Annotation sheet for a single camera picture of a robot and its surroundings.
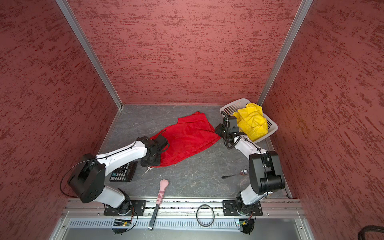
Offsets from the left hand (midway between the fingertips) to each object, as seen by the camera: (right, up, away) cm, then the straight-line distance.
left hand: (151, 166), depth 84 cm
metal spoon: (+54, -3, 0) cm, 54 cm away
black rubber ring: (+34, -21, -13) cm, 42 cm away
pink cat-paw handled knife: (+8, -9, -3) cm, 12 cm away
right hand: (+38, +19, +10) cm, 44 cm away
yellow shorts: (+62, +25, +12) cm, 68 cm away
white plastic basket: (+51, +35, +26) cm, 67 cm away
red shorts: (+22, +18, +14) cm, 32 cm away
